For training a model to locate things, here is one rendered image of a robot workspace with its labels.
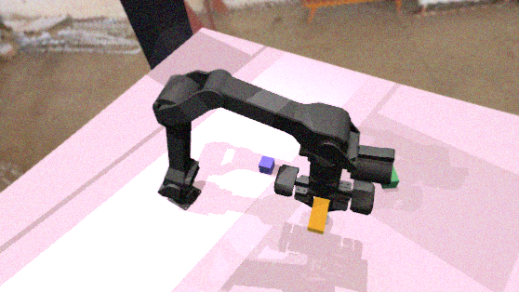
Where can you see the yellow bar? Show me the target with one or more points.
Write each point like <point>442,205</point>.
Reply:
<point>318,215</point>

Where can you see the purple cube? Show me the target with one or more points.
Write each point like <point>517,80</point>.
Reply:
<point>266,165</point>

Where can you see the green rectangular block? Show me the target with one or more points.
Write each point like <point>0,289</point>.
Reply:
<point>393,182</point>

